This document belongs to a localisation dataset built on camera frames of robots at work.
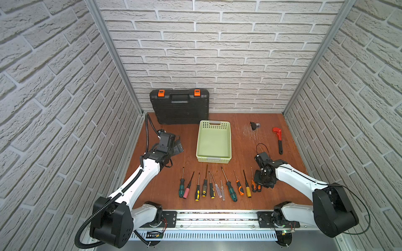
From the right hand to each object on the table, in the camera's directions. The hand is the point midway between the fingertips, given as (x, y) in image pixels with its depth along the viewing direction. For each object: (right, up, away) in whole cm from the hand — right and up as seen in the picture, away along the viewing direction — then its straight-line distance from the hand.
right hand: (260, 183), depth 86 cm
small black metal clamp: (+4, +32, +24) cm, 41 cm away
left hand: (-48, +23, -2) cm, 53 cm away
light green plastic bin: (-26, +21, +15) cm, 36 cm away
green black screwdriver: (-44, -2, -5) cm, 44 cm away
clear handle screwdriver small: (-22, -3, -5) cm, 23 cm away
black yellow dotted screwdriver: (-32, 0, -3) cm, 32 cm away
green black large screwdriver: (-18, 0, -3) cm, 19 cm away
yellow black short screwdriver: (-28, -3, -5) cm, 28 cm away
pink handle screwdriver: (-41, -2, -5) cm, 42 cm away
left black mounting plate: (-48, -13, -14) cm, 52 cm away
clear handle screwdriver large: (-25, -2, -3) cm, 25 cm away
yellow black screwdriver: (-35, -2, -5) cm, 36 cm away
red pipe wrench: (+20, +29, +20) cm, 41 cm away
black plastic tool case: (-47, +45, +9) cm, 66 cm away
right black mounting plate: (-2, -13, -12) cm, 18 cm away
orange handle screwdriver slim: (-5, -1, -3) cm, 6 cm away
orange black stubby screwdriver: (-2, -1, -5) cm, 6 cm away
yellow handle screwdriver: (-8, -2, -3) cm, 9 cm away
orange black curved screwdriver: (-12, -2, -5) cm, 13 cm away
